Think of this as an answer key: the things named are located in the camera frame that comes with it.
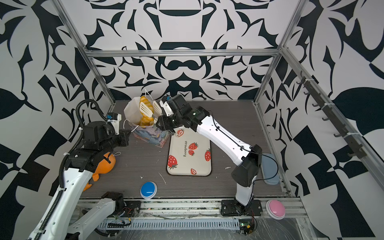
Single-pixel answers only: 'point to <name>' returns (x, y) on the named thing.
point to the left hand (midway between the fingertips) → (128, 128)
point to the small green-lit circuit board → (246, 226)
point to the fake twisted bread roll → (145, 121)
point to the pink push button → (275, 209)
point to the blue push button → (148, 190)
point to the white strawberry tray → (189, 154)
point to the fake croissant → (147, 102)
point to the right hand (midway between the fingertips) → (159, 123)
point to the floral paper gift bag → (150, 134)
